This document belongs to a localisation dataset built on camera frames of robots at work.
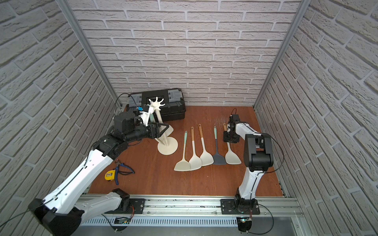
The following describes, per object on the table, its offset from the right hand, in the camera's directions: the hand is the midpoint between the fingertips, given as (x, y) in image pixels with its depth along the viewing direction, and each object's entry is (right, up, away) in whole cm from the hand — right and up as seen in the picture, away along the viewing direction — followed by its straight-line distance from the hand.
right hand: (229, 139), depth 99 cm
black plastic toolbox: (-38, +22, +1) cm, 44 cm away
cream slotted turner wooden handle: (-17, -10, -11) cm, 23 cm away
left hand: (-37, +12, -31) cm, 50 cm away
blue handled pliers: (-68, -16, -13) cm, 71 cm away
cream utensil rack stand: (-43, -3, -3) cm, 43 cm away
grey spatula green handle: (-9, -12, -7) cm, 17 cm away
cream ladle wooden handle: (-1, -10, -8) cm, 13 cm away
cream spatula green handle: (-31, -14, -11) cm, 36 cm away
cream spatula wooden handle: (-24, -12, -11) cm, 29 cm away
